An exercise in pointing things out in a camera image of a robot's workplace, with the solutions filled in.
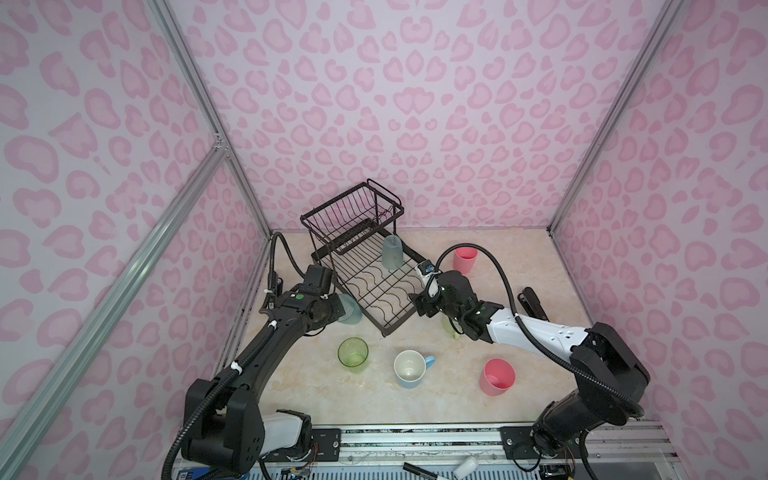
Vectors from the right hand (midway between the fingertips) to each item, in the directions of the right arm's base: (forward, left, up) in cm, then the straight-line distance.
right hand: (421, 284), depth 86 cm
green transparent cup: (-16, +20, -13) cm, 28 cm away
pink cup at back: (+15, -15, -6) cm, 22 cm away
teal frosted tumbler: (+21, +9, -10) cm, 25 cm away
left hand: (-6, +24, -2) cm, 25 cm away
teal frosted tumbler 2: (-7, +20, -5) cm, 21 cm away
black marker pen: (-42, +2, -14) cm, 45 cm away
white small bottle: (-42, -10, -11) cm, 44 cm away
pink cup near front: (-21, -21, -15) cm, 33 cm away
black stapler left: (+7, +48, -11) cm, 50 cm away
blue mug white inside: (-19, +3, -13) cm, 23 cm away
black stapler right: (+1, -36, -13) cm, 38 cm away
